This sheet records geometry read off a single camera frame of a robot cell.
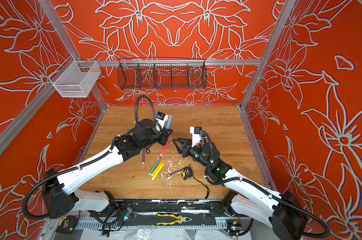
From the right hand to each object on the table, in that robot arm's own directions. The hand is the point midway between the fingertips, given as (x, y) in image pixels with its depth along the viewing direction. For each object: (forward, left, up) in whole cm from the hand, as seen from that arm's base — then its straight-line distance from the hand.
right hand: (173, 139), depth 69 cm
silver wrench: (-2, -9, -27) cm, 28 cm away
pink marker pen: (+10, +7, -26) cm, 29 cm away
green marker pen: (-3, +12, -25) cm, 28 cm away
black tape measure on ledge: (-31, +50, -23) cm, 63 cm away
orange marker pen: (-3, +10, -25) cm, 27 cm away
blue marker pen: (+6, +2, +5) cm, 8 cm away
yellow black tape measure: (-8, -7, -23) cm, 25 cm away
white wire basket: (+42, +63, +7) cm, 76 cm away
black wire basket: (+53, +15, +2) cm, 55 cm away
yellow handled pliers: (-29, -3, -26) cm, 39 cm away
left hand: (+6, +1, 0) cm, 6 cm away
